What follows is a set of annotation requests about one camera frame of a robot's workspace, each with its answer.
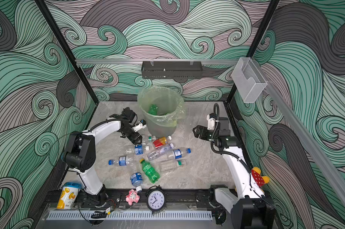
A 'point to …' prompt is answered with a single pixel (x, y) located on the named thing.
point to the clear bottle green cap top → (146, 139)
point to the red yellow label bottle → (161, 141)
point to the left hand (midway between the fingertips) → (136, 136)
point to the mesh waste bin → (158, 130)
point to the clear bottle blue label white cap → (137, 149)
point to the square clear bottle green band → (167, 165)
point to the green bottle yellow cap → (154, 109)
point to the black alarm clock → (156, 199)
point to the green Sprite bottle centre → (153, 176)
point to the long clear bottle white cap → (155, 153)
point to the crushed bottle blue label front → (136, 180)
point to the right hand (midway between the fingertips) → (198, 130)
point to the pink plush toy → (132, 196)
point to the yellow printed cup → (68, 195)
